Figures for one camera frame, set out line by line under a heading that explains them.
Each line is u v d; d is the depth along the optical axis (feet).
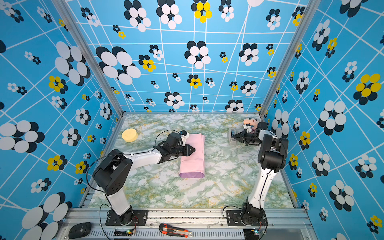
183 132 2.76
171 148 2.37
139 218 2.41
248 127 3.16
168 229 2.29
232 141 3.25
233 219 2.37
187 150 2.62
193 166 2.77
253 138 2.90
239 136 3.02
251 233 2.31
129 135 3.40
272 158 1.90
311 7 2.24
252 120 3.44
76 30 2.50
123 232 2.36
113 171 1.66
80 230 2.25
